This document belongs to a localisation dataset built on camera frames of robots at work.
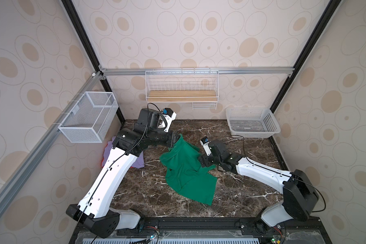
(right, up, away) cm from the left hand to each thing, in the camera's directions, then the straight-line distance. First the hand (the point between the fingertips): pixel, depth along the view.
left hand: (182, 136), depth 64 cm
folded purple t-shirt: (-28, -17, +30) cm, 45 cm away
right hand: (+10, -12, +22) cm, 27 cm away
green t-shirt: (+2, -23, +28) cm, 36 cm away
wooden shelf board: (-1, +27, +35) cm, 45 cm away
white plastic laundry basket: (+54, +10, +57) cm, 79 cm away
